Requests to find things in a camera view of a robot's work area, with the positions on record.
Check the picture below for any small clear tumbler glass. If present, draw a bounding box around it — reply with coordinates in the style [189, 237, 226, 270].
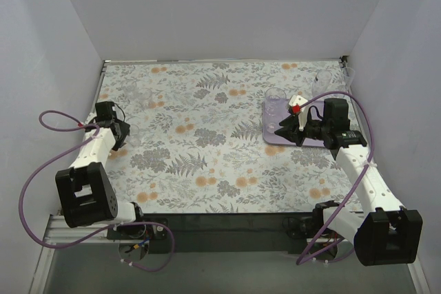
[265, 116, 280, 134]

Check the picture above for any clear faceted tumbler glass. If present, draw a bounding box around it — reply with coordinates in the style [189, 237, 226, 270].
[264, 87, 286, 116]

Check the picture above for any clear champagne flute glass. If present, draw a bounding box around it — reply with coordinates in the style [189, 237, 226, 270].
[311, 70, 332, 97]

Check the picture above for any clear wine glass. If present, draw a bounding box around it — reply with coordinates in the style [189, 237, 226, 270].
[342, 67, 356, 87]

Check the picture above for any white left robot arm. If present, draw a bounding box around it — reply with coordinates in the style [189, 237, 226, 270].
[55, 101, 142, 228]

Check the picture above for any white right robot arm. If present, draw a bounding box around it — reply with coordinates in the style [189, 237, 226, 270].
[275, 94, 423, 266]

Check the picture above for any lilac plastic tray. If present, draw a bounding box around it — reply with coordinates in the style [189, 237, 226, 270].
[262, 98, 325, 148]

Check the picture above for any floral patterned tablecloth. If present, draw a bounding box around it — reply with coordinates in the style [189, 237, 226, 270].
[98, 61, 351, 213]

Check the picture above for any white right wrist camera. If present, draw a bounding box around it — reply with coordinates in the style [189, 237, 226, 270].
[288, 95, 307, 132]

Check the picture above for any aluminium frame rail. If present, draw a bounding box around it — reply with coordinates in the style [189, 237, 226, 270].
[41, 213, 359, 246]

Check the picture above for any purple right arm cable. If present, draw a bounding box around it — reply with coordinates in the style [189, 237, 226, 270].
[296, 91, 376, 266]

